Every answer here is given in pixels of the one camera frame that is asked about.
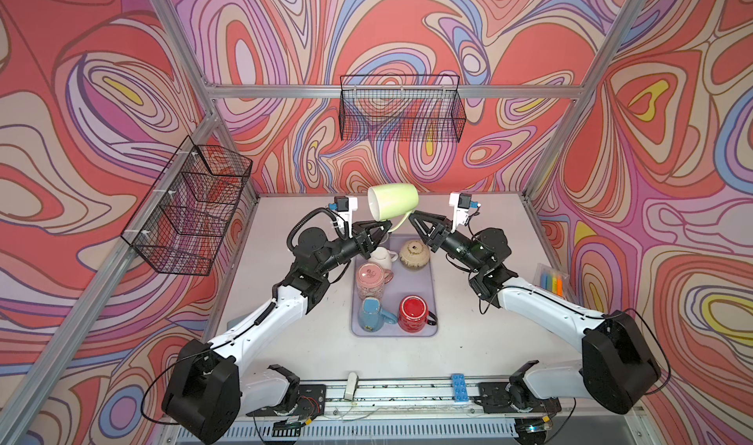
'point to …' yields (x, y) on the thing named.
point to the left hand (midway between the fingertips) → (392, 226)
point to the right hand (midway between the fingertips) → (411, 222)
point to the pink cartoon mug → (372, 278)
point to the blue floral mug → (372, 317)
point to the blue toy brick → (458, 382)
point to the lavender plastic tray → (406, 282)
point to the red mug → (414, 316)
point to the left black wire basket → (177, 226)
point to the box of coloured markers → (549, 279)
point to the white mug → (382, 257)
